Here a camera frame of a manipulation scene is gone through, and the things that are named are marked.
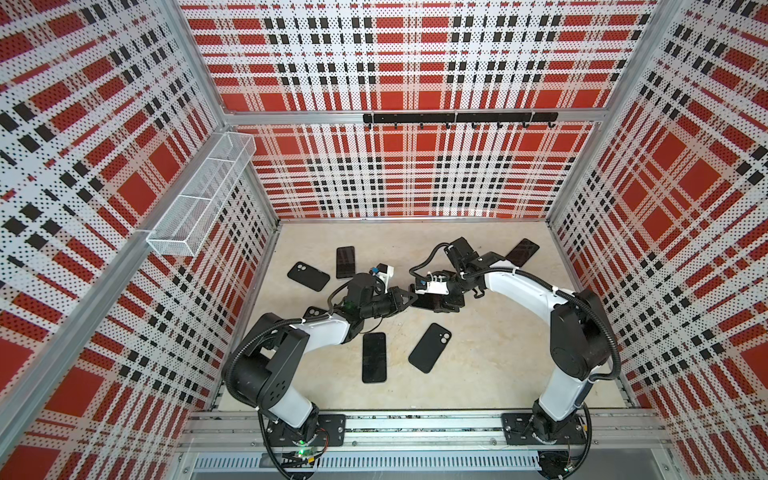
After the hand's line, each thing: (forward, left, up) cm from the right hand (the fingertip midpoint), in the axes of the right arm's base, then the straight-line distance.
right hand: (440, 294), depth 88 cm
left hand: (-4, +7, +2) cm, 8 cm away
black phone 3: (-5, +4, +4) cm, 8 cm away
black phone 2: (+26, -35, -13) cm, 46 cm away
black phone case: (+14, +45, -10) cm, 48 cm away
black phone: (-15, +20, -9) cm, 27 cm away
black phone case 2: (-12, +3, -10) cm, 16 cm away
